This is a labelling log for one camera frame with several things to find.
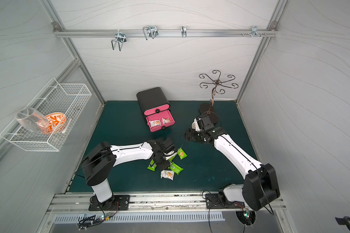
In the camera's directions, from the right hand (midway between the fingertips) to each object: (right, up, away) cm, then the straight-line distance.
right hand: (190, 135), depth 84 cm
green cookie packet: (-21, -15, -7) cm, 27 cm away
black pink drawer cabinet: (-26, +24, +20) cm, 41 cm away
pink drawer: (-17, +11, +18) cm, 27 cm away
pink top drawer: (-22, +15, +12) cm, 29 cm away
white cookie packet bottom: (-13, -22, -2) cm, 26 cm away
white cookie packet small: (-16, +8, +12) cm, 22 cm away
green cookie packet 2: (-8, -20, 0) cm, 21 cm away
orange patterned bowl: (-65, +8, -17) cm, 67 cm away
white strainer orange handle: (+2, +6, -7) cm, 9 cm away
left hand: (-15, -19, +2) cm, 24 cm away
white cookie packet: (-23, +6, +14) cm, 28 cm away
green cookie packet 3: (-5, -13, +7) cm, 15 cm away
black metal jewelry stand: (+17, +31, +5) cm, 36 cm away
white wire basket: (-68, +15, -9) cm, 70 cm away
